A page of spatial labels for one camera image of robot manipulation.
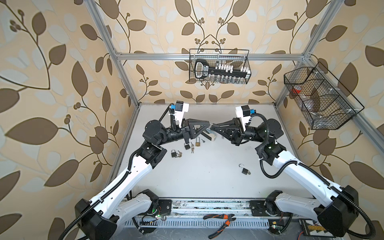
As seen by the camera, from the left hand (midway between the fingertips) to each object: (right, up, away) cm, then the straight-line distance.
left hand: (209, 127), depth 52 cm
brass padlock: (-4, -14, +46) cm, 49 cm away
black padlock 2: (-20, -20, +41) cm, 50 cm away
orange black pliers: (+11, -45, +18) cm, 50 cm away
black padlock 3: (+23, -28, +34) cm, 50 cm away
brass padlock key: (-1, -12, +47) cm, 49 cm away
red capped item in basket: (+54, +20, +35) cm, 67 cm away
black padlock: (-12, -15, +44) cm, 48 cm away
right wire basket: (+59, +11, +21) cm, 64 cm away
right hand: (+3, -1, +4) cm, 5 cm away
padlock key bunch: (-16, -20, +41) cm, 48 cm away
